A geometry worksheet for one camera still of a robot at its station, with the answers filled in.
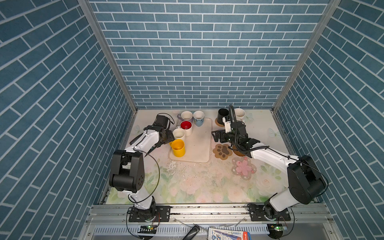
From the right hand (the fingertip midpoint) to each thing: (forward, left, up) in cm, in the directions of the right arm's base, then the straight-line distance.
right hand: (217, 129), depth 88 cm
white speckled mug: (+23, -17, -9) cm, 30 cm away
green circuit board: (-50, +32, -19) cm, 62 cm away
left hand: (-4, +30, -7) cm, 31 cm away
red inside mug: (+10, +21, -11) cm, 25 cm away
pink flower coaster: (-14, -17, -18) cm, 29 cm away
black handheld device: (-49, +9, -11) cm, 51 cm away
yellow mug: (-6, +24, -13) cm, 28 cm away
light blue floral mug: (+17, +13, -8) cm, 22 cm away
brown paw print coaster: (-6, -5, -16) cm, 17 cm away
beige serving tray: (-2, +11, -16) cm, 20 cm away
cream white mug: (+3, +25, -10) cm, 27 cm away
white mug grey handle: (+18, +23, -9) cm, 30 cm away
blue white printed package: (-49, -4, -15) cm, 51 cm away
